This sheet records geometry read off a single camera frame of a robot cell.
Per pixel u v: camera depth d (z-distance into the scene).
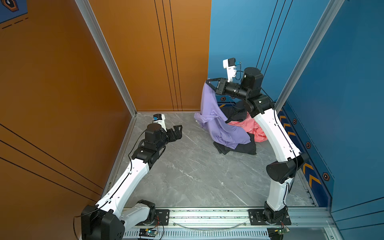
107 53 0.85
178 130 0.69
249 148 0.95
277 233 0.70
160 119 0.67
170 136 0.68
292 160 0.46
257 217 0.72
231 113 0.76
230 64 0.57
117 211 0.41
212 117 0.75
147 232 0.71
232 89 0.59
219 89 0.58
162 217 0.73
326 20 0.74
